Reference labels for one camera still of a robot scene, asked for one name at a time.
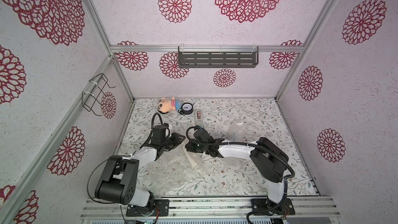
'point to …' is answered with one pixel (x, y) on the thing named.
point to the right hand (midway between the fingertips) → (182, 145)
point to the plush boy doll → (165, 106)
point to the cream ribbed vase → (195, 158)
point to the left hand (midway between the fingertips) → (185, 138)
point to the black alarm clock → (187, 108)
